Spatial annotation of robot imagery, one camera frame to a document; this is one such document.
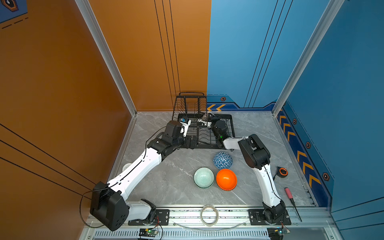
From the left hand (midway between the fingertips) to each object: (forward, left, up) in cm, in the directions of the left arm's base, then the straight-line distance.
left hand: (190, 134), depth 80 cm
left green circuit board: (-41, +19, -23) cm, 51 cm away
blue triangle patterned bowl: (-5, -19, -20) cm, 28 cm away
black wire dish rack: (+31, -1, -7) cm, 32 cm away
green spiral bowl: (-16, -7, -20) cm, 26 cm away
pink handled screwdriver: (-26, -54, -20) cm, 63 cm away
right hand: (+25, -13, -6) cm, 28 cm away
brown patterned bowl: (+27, -9, -14) cm, 32 cm away
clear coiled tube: (-38, -9, -20) cm, 44 cm away
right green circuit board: (-41, -41, -22) cm, 63 cm away
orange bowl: (-18, -20, -18) cm, 32 cm away
